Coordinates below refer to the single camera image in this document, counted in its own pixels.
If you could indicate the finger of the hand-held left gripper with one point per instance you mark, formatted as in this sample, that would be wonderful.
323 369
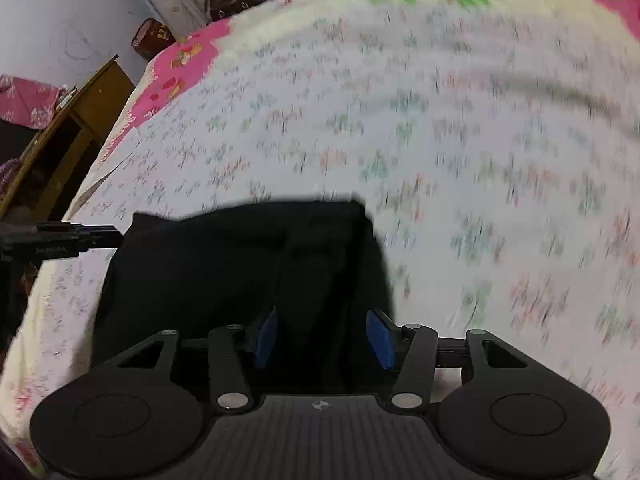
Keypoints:
100 237

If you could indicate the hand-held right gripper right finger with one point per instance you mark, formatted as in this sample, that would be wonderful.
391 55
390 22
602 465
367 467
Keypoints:
382 340

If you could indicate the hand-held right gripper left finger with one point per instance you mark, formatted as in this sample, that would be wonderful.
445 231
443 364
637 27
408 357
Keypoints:
267 337

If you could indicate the black pants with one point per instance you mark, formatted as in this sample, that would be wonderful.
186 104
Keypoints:
225 270

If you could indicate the wooden desk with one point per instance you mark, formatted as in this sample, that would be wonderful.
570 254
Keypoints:
95 100

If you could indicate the pink floral cloth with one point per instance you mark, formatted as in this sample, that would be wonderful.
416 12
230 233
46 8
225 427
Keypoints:
25 100

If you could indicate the pink bordered printed quilt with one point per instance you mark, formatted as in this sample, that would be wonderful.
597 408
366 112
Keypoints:
185 55

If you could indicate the red bag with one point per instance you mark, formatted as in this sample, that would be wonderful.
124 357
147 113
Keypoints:
150 39

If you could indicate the white floral bed sheet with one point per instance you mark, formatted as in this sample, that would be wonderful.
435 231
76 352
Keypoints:
425 135

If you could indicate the brown handbag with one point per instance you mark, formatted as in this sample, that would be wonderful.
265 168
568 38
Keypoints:
232 2

